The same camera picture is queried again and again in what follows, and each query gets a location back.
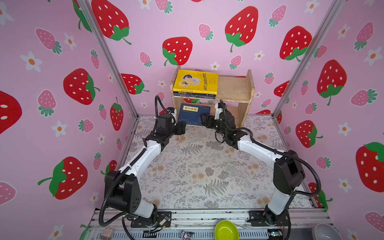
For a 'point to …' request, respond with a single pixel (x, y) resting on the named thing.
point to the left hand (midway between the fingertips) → (180, 122)
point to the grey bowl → (324, 231)
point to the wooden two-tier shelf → (180, 133)
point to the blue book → (191, 114)
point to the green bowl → (226, 230)
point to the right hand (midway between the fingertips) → (203, 115)
